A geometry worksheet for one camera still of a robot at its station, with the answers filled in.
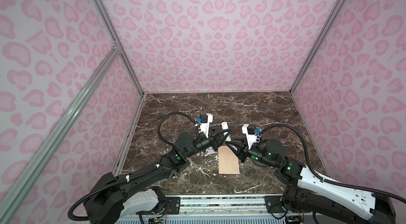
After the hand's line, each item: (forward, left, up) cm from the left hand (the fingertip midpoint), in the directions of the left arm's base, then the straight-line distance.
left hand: (230, 128), depth 64 cm
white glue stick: (+1, +2, +1) cm, 3 cm away
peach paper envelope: (-3, -2, -31) cm, 31 cm away
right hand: (-4, +1, -5) cm, 6 cm away
